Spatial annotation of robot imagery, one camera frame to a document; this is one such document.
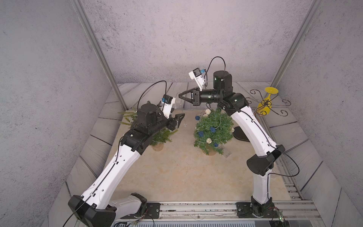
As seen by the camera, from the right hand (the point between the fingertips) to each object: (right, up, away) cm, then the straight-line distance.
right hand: (180, 97), depth 62 cm
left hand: (0, -6, +4) cm, 8 cm away
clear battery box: (+30, -32, +33) cm, 54 cm away
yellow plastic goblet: (+48, -2, +19) cm, 52 cm away
